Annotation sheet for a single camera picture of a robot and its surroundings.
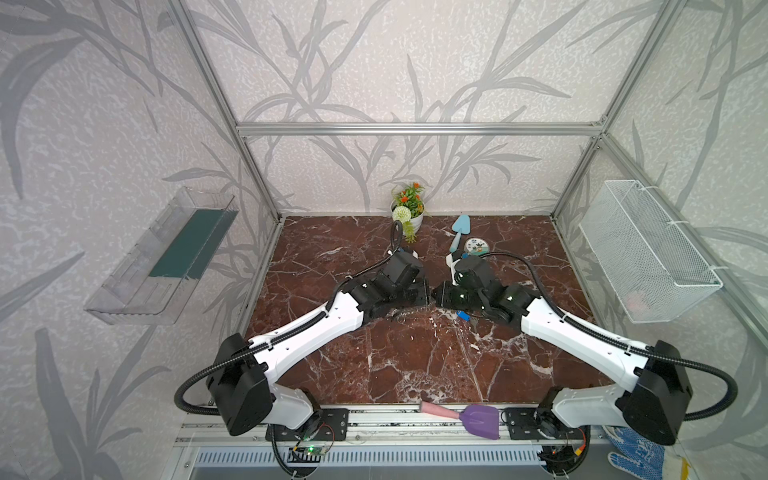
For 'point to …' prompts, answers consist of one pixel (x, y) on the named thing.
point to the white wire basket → (656, 274)
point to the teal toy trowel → (462, 225)
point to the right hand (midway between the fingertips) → (429, 285)
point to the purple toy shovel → (482, 420)
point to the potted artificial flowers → (408, 208)
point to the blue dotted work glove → (638, 452)
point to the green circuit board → (316, 449)
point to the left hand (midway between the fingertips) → (434, 283)
